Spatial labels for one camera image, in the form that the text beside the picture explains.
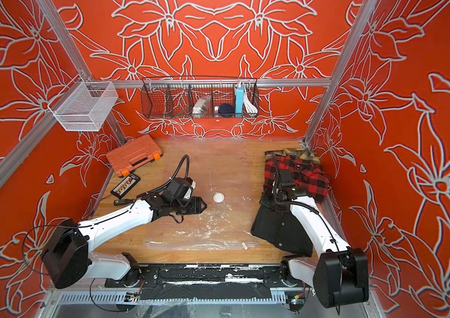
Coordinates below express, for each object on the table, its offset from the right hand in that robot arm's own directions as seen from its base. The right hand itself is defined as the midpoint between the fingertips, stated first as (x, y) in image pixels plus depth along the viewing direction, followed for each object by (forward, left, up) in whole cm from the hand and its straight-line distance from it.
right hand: (258, 202), depth 82 cm
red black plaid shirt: (+17, -27, -4) cm, 32 cm away
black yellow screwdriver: (+3, +63, -8) cm, 64 cm away
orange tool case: (+31, +63, -4) cm, 71 cm away
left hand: (-2, +23, -1) cm, 23 cm away
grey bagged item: (+39, +26, +21) cm, 51 cm away
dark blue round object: (+41, +14, +17) cm, 46 cm away
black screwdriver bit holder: (+12, +65, -8) cm, 66 cm away
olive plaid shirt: (+35, -31, -8) cm, 48 cm away
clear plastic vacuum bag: (+21, +12, -10) cm, 27 cm away
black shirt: (-8, -9, -7) cm, 14 cm away
